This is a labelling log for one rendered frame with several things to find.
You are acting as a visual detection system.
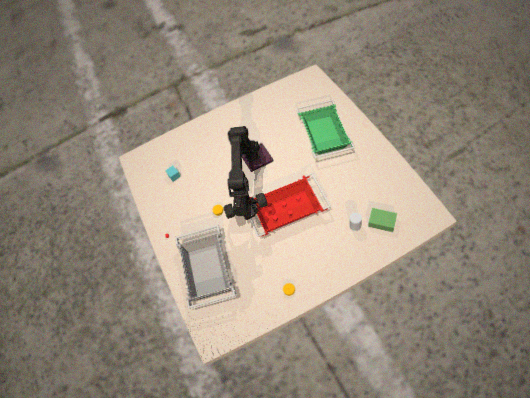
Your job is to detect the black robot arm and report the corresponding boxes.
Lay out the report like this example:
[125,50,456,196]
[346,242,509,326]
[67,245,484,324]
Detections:
[227,126,261,220]

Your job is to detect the small teal block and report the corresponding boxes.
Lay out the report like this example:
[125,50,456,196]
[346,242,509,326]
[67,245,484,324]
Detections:
[165,166,180,182]

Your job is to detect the small yellow block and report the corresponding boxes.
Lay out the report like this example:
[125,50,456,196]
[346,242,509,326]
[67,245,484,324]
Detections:
[283,284,295,296]
[212,205,223,216]

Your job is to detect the green rectangular block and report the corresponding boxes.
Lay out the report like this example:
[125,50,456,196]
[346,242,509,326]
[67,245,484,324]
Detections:
[368,208,397,232]

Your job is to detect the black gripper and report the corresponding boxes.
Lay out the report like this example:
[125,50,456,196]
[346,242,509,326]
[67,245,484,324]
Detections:
[223,193,268,219]

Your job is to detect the grey cylinder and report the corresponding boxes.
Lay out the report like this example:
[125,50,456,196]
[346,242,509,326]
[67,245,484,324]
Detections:
[349,213,362,231]

